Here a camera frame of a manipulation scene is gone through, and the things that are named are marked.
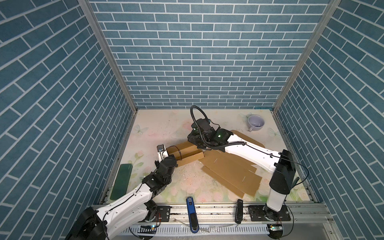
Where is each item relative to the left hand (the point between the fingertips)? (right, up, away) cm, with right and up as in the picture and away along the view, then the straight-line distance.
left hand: (169, 152), depth 84 cm
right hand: (+10, +10, -5) cm, 15 cm away
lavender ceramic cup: (+58, +17, +25) cm, 66 cm away
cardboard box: (+8, -2, +10) cm, 13 cm away
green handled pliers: (+72, -17, +1) cm, 74 cm away
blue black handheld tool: (+14, -32, -12) cm, 37 cm away
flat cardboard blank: (+40, -14, +4) cm, 43 cm away
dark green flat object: (-28, -17, +2) cm, 33 cm away
